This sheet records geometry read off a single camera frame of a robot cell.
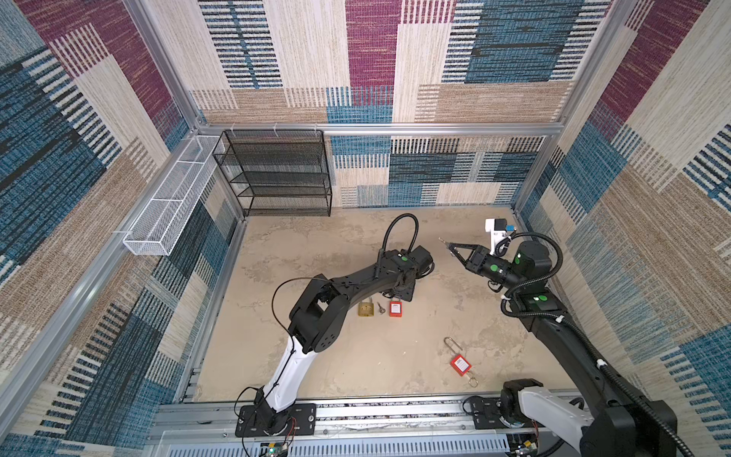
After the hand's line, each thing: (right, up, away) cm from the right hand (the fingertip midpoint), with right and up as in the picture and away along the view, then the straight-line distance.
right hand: (449, 250), depth 74 cm
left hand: (-11, -13, +19) cm, 25 cm away
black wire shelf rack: (-56, +28, +37) cm, 72 cm away
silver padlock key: (+8, +3, +40) cm, 41 cm away
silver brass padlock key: (-17, -20, +19) cm, 32 cm away
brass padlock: (-22, -20, +18) cm, 34 cm away
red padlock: (+5, -32, +7) cm, 33 cm away
